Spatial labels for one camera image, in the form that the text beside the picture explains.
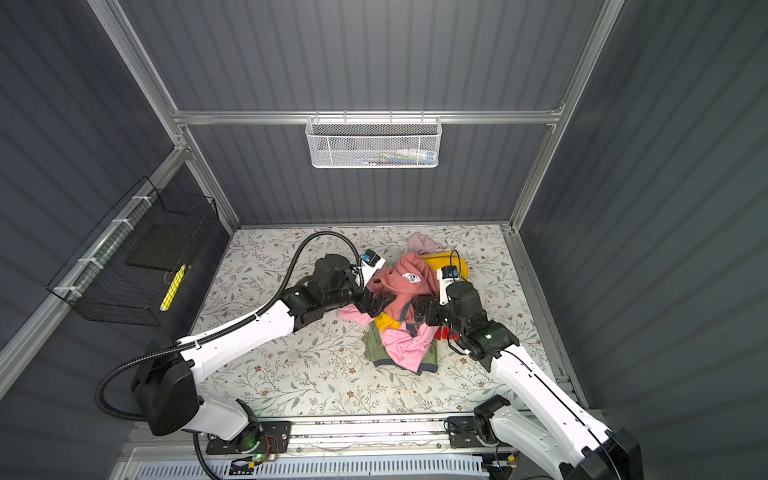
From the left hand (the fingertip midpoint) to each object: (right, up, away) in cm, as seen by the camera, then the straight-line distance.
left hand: (385, 285), depth 78 cm
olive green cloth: (-3, -20, +8) cm, 21 cm away
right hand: (+12, -4, +1) cm, 13 cm away
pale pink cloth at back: (+14, +12, +36) cm, 40 cm away
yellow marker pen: (-50, -2, -11) cm, 51 cm away
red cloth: (+18, -16, +13) cm, 28 cm away
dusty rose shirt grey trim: (+7, +2, +3) cm, 8 cm away
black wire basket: (-63, +4, -6) cm, 63 cm away
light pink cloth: (+6, -18, +4) cm, 20 cm away
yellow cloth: (0, -12, +8) cm, 14 cm away
